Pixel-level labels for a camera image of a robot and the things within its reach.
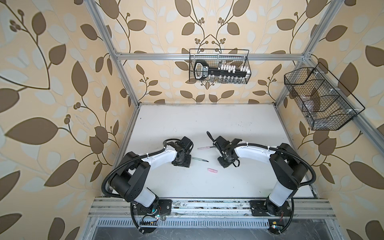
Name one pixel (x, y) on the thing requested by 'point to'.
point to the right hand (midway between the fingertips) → (225, 163)
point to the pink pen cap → (212, 170)
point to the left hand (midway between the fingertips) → (187, 162)
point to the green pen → (198, 159)
